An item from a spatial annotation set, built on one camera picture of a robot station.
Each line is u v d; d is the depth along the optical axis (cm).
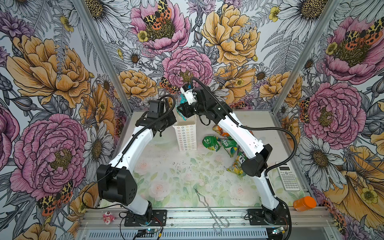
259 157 52
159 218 73
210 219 76
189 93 68
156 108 63
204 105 60
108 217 72
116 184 43
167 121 71
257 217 73
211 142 96
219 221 74
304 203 71
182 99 70
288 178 87
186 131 81
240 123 57
